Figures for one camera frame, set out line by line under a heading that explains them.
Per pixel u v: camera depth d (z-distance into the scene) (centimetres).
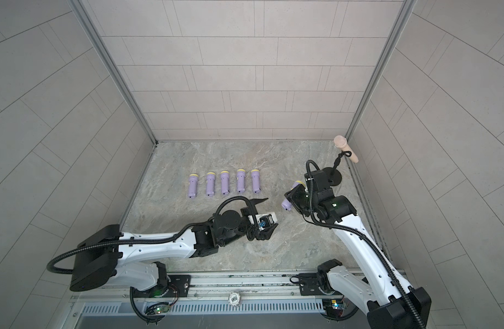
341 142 79
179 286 71
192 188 94
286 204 71
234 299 64
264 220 56
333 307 68
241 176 99
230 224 53
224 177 97
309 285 71
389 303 37
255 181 97
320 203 54
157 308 65
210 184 96
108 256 40
